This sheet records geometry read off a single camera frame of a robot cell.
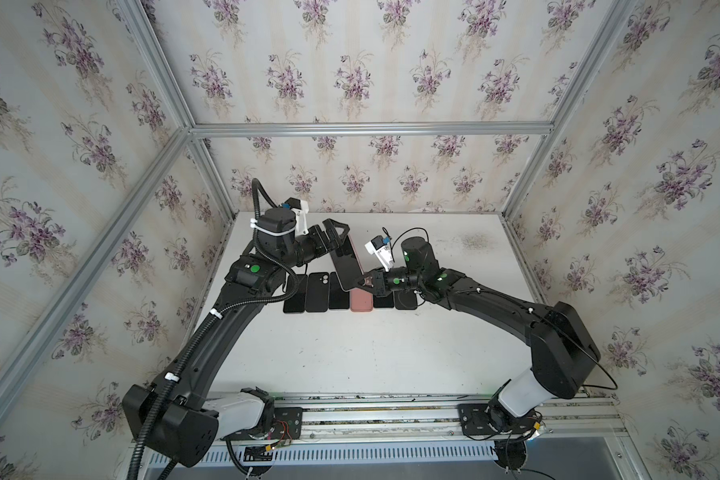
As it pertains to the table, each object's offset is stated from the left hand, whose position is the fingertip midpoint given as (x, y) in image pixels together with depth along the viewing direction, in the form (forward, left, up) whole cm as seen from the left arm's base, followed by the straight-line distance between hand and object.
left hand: (338, 229), depth 71 cm
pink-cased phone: (0, +1, -33) cm, 33 cm away
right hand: (-7, -3, -13) cm, 15 cm away
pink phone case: (-1, -6, -33) cm, 33 cm away
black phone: (-2, -13, -32) cm, 34 cm away
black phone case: (+4, +9, -36) cm, 37 cm away
